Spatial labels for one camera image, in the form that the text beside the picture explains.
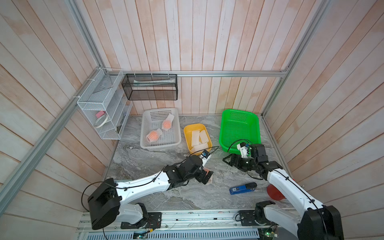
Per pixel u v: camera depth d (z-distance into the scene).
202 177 0.68
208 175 0.68
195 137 1.03
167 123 1.07
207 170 0.67
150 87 1.07
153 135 0.98
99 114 0.82
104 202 0.40
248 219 0.73
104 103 0.69
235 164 0.72
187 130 1.06
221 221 0.73
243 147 0.77
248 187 0.84
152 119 1.14
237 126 1.14
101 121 0.82
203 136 1.03
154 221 0.73
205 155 0.66
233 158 0.74
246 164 0.71
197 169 0.60
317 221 0.39
